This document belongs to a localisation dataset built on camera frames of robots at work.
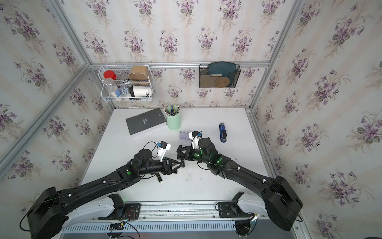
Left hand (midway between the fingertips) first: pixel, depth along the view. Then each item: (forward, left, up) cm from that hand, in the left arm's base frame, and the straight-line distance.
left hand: (182, 167), depth 71 cm
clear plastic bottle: (+43, +44, +14) cm, 63 cm away
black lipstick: (+26, -2, -14) cm, 30 cm away
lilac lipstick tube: (+25, +2, -10) cm, 27 cm away
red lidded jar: (+55, +47, +16) cm, 74 cm away
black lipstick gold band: (+1, +14, -17) cm, 21 cm away
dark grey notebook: (+41, +29, -14) cm, 52 cm away
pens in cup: (+42, +8, -5) cm, 43 cm away
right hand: (+8, +1, +1) cm, 8 cm away
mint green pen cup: (+35, +7, -3) cm, 36 cm away
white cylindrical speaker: (+47, +27, +10) cm, 55 cm away
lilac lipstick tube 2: (+25, 0, -10) cm, 27 cm away
